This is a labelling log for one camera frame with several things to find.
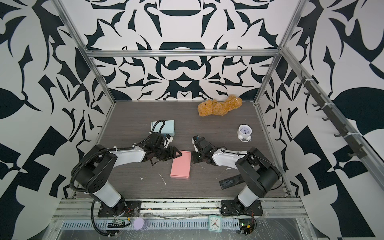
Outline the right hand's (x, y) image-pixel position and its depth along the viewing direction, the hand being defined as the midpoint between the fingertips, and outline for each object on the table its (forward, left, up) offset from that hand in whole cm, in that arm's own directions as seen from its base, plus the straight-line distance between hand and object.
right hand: (192, 156), depth 91 cm
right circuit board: (-34, -26, -3) cm, 43 cm away
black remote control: (-15, -21, 0) cm, 26 cm away
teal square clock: (-33, -10, +1) cm, 35 cm away
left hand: (0, +7, +3) cm, 8 cm away
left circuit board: (-33, +36, -3) cm, 49 cm away
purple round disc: (-34, +22, +8) cm, 41 cm away
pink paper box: (-8, +6, +3) cm, 11 cm away
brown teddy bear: (+32, -14, +8) cm, 36 cm away
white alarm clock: (+15, -34, +1) cm, 38 cm away
